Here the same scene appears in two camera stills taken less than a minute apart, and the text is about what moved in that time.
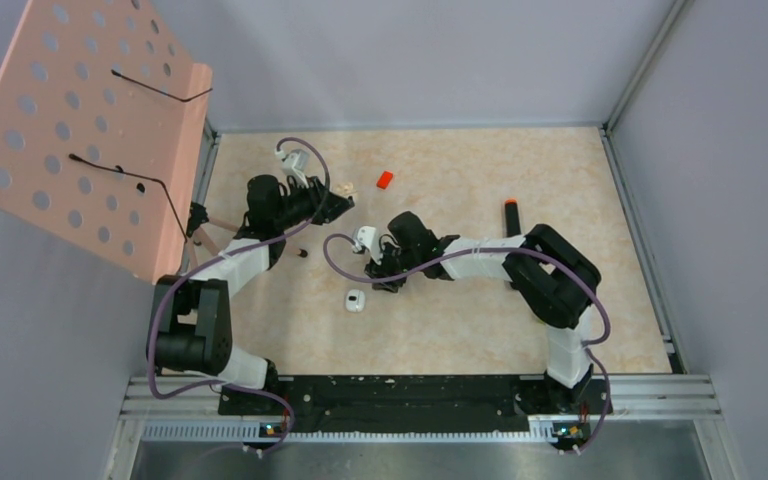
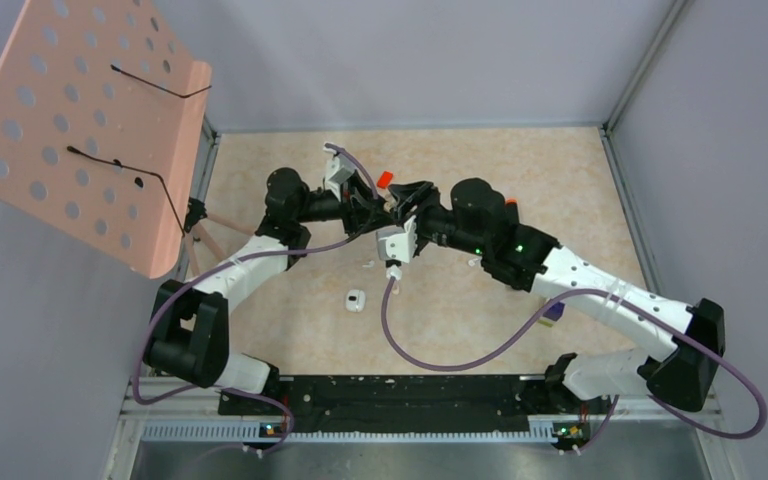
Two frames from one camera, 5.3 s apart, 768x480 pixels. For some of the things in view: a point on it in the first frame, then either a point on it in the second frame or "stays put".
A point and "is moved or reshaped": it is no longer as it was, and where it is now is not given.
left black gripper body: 302,204 to 348,210
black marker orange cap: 512,218 stays put
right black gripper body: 395,262 to 433,224
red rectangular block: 384,179 stays put
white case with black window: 355,300 stays put
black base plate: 413,404 stays put
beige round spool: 343,188 is moved or reshaped
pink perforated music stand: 97,125 stays put
